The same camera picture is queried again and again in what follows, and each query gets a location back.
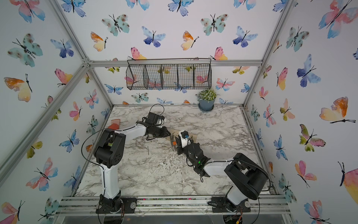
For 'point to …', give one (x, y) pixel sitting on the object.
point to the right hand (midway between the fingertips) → (178, 135)
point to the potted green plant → (207, 98)
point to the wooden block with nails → (175, 132)
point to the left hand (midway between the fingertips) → (170, 136)
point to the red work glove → (115, 124)
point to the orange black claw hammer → (173, 141)
